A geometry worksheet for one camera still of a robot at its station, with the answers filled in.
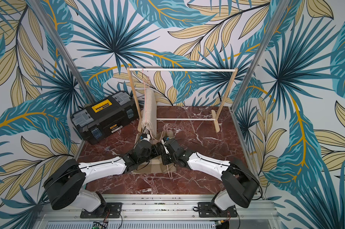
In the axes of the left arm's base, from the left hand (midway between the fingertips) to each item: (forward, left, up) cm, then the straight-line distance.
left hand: (162, 149), depth 85 cm
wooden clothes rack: (+29, +19, +11) cm, 36 cm away
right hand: (-7, +3, -3) cm, 9 cm away
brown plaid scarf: (-6, +4, -9) cm, 12 cm away
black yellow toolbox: (+16, +40, +6) cm, 43 cm away
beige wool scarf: (+17, +9, +13) cm, 23 cm away
